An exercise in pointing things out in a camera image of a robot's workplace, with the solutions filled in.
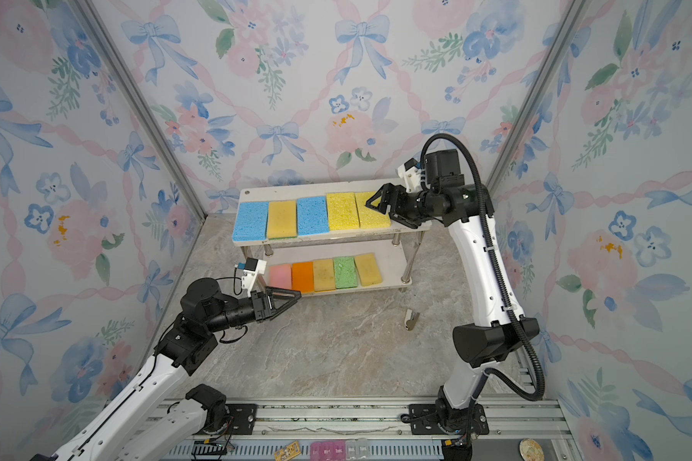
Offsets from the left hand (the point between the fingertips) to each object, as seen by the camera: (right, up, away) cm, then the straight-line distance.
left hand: (298, 299), depth 65 cm
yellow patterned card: (-3, -37, +4) cm, 38 cm away
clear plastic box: (+13, -37, +4) cm, 39 cm away
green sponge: (+10, +3, +28) cm, 30 cm away
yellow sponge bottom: (+3, +3, +28) cm, 28 cm away
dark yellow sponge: (+18, +4, +30) cm, 35 cm away
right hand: (+19, +22, +5) cm, 29 cm away
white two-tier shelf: (+5, +14, +6) cm, 16 cm away
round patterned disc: (+56, -38, +5) cm, 68 cm away
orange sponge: (-3, +2, +28) cm, 28 cm away
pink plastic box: (+6, -37, +4) cm, 38 cm away
